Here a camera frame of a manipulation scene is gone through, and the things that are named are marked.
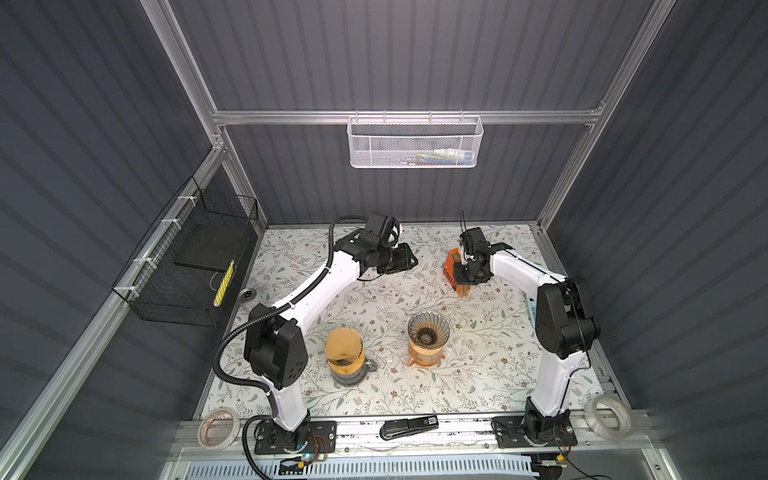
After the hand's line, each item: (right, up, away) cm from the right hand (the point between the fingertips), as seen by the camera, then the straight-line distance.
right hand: (463, 279), depth 98 cm
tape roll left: (-71, -34, -23) cm, 82 cm away
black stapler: (-22, -33, -28) cm, 48 cm away
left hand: (-17, +6, -16) cm, 24 cm away
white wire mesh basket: (-14, +55, +26) cm, 63 cm away
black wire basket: (-73, +5, -26) cm, 78 cm away
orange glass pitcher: (-15, -20, -16) cm, 30 cm away
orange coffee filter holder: (-3, +8, -2) cm, 9 cm away
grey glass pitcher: (-35, -26, -18) cm, 47 cm away
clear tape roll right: (+27, -33, -24) cm, 49 cm away
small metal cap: (-65, -3, -13) cm, 67 cm away
